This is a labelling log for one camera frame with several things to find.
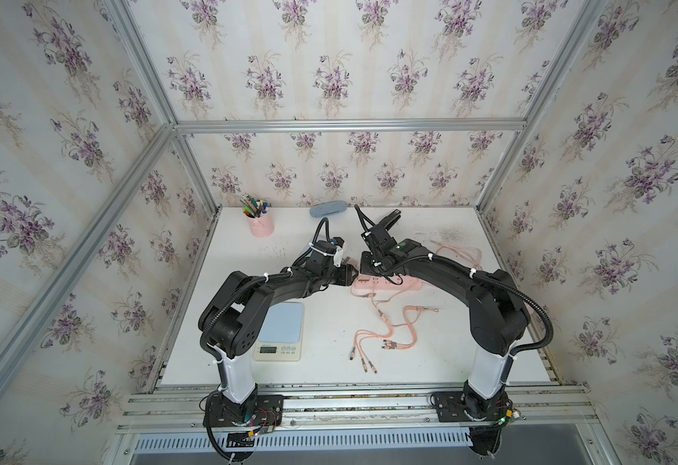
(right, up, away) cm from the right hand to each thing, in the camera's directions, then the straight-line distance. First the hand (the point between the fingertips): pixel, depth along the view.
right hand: (369, 266), depth 92 cm
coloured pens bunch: (-42, +20, +14) cm, 48 cm away
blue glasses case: (-15, +21, +26) cm, 37 cm away
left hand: (-5, -2, +2) cm, 6 cm away
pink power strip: (0, -7, +4) cm, 8 cm away
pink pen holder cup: (-39, +13, +14) cm, 44 cm away
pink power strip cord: (+41, +3, +13) cm, 43 cm away
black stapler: (+11, +17, +21) cm, 29 cm away
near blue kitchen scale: (-27, -19, -8) cm, 34 cm away
